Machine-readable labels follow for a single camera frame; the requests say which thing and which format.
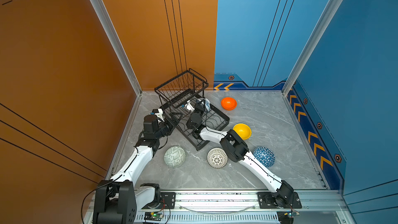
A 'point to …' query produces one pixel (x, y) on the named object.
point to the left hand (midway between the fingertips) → (180, 116)
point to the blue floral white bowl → (207, 103)
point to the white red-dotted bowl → (217, 157)
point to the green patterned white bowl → (174, 156)
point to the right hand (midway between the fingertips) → (206, 100)
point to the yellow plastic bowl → (243, 130)
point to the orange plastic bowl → (228, 103)
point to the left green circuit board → (153, 216)
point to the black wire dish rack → (172, 94)
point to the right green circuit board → (292, 214)
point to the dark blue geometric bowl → (265, 155)
